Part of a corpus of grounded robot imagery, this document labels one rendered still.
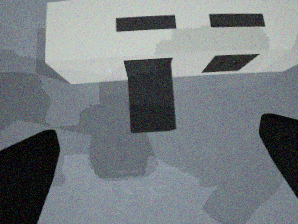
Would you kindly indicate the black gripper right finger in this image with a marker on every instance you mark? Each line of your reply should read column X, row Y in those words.
column 280, row 136

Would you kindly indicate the black two-prong plug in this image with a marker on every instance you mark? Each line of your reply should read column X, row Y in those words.
column 150, row 95

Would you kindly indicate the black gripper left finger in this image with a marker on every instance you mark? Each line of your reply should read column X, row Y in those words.
column 26, row 174

